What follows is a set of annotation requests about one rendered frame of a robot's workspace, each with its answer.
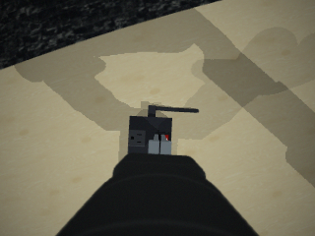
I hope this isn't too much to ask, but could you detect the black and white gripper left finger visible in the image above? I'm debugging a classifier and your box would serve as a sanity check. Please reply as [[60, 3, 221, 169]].
[[148, 134, 159, 154]]

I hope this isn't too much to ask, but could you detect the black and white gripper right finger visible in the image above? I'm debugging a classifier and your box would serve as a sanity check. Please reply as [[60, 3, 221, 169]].
[[159, 135, 171, 154]]

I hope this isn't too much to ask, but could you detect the black power strip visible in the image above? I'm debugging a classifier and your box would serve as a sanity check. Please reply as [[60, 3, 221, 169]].
[[128, 105, 199, 153]]

